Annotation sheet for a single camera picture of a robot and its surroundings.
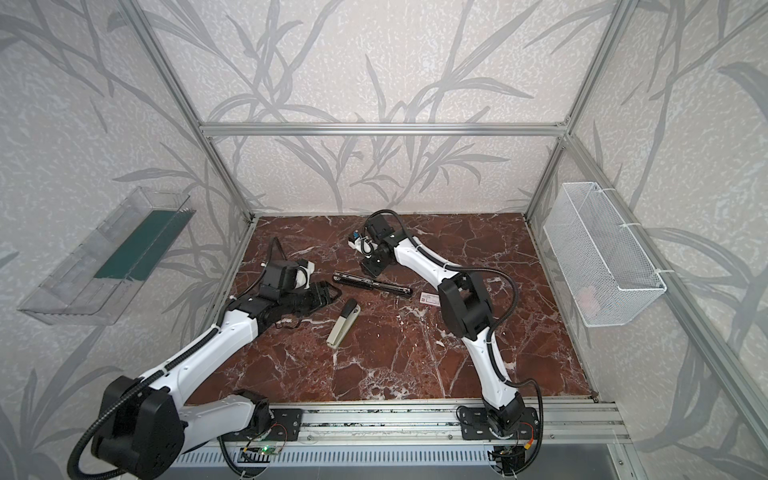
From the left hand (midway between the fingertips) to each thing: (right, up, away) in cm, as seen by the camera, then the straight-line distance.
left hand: (339, 287), depth 82 cm
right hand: (+7, +8, +15) cm, 18 cm away
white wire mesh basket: (+60, +5, -22) cm, 64 cm away
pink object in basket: (+64, -2, -9) cm, 65 cm away
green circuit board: (-14, -37, -12) cm, 41 cm away
